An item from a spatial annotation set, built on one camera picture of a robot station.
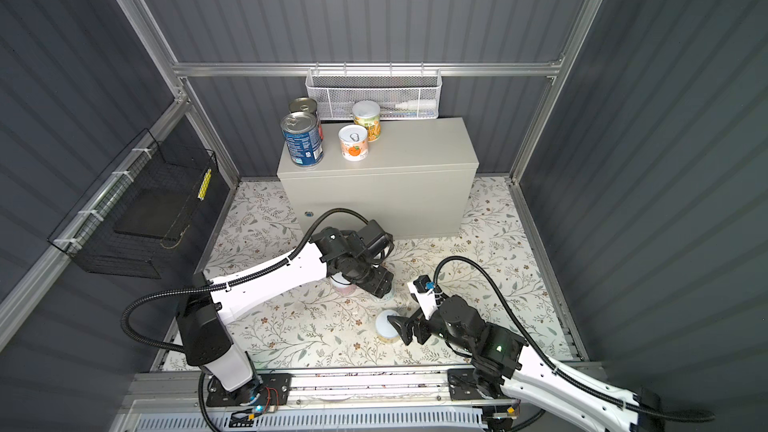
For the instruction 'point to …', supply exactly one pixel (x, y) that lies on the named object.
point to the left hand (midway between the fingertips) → (381, 282)
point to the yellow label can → (384, 329)
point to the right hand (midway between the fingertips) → (404, 309)
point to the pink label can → (341, 285)
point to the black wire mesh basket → (150, 200)
